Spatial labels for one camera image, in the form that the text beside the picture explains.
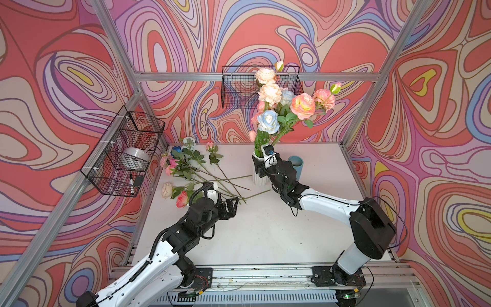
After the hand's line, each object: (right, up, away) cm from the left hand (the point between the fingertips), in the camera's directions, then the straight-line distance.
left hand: (234, 200), depth 74 cm
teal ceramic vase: (+28, +15, +13) cm, 34 cm away
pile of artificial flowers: (-28, +14, +30) cm, 44 cm away
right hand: (+11, +18, +8) cm, 22 cm away
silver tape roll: (-37, +17, -4) cm, 40 cm away
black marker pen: (-39, +7, -2) cm, 40 cm away
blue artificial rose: (-34, +23, +32) cm, 52 cm away
